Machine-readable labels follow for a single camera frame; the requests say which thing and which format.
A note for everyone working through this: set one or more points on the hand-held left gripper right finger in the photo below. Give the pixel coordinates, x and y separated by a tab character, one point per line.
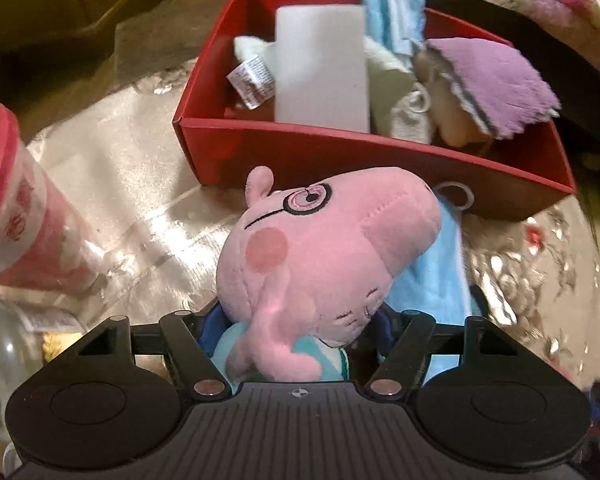
386	326

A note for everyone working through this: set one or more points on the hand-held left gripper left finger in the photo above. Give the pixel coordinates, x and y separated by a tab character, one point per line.
207	324

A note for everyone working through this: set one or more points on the pink pig plush toy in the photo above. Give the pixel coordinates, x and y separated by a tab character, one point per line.
330	240

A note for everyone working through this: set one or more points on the red cardboard box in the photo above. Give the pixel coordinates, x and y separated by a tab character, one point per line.
330	150

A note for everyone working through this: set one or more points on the beige plush toy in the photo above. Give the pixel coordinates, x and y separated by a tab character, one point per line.
455	115

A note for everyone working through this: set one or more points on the green white plush with tag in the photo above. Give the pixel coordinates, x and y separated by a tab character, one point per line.
387	80

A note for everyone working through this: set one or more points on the white foam block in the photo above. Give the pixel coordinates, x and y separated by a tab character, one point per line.
320	70

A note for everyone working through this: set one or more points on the purple cloth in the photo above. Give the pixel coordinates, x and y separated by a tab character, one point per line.
490	80

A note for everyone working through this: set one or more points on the light blue cloth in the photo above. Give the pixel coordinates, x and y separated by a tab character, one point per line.
390	10

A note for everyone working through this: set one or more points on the clear glass bottle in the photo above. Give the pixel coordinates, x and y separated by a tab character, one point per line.
10	350

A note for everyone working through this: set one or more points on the pink lidded plastic jar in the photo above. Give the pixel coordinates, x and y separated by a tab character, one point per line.
25	210

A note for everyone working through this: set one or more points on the worn wooden board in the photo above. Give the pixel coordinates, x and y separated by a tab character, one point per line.
155	35

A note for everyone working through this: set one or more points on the wooden cabinet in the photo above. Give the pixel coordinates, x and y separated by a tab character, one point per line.
55	5

